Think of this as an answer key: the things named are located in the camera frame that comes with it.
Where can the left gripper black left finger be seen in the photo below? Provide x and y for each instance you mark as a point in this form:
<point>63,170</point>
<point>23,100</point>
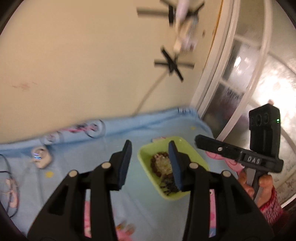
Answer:
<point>80,207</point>

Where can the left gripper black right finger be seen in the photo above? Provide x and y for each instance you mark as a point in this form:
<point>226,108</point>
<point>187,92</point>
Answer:
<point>219,207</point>

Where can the pile of beaded jewelry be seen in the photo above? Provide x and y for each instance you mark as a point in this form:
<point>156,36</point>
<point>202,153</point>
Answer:
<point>161,166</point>

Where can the right hand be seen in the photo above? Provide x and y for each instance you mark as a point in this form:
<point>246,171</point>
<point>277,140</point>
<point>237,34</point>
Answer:
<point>265,182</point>

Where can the blue cartoon pig bedsheet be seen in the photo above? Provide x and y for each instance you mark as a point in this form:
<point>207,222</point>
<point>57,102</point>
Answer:
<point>84,147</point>

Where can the white framed window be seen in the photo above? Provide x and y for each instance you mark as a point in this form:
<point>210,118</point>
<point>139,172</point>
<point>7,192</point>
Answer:
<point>251,63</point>

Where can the light green plastic tray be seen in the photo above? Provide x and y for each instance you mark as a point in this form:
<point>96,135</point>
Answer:
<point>147,151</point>

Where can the black tape strip upper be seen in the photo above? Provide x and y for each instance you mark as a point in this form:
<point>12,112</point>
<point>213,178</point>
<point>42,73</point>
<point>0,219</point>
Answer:
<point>173,14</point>

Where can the black tape cross on wall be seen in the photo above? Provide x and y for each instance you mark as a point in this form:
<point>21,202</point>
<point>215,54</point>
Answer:
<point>172,64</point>

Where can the white power strip on wall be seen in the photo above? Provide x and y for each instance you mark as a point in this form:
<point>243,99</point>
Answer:
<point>185,27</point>

